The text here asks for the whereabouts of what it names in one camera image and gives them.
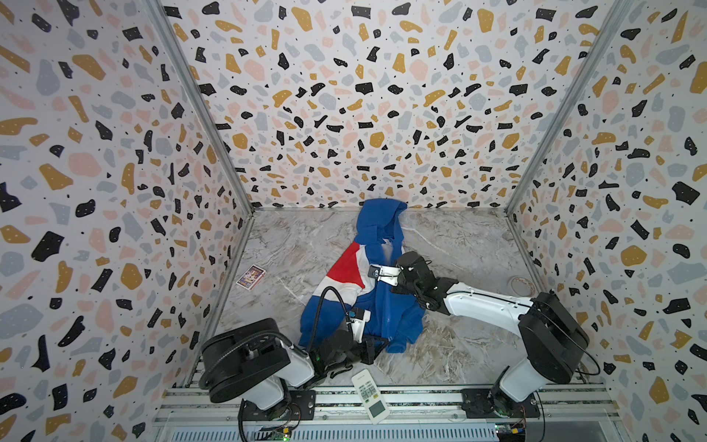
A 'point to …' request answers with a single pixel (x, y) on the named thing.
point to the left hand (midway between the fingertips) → (391, 343)
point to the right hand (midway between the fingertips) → (390, 257)
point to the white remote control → (370, 396)
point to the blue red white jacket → (345, 288)
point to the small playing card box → (251, 277)
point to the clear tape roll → (522, 285)
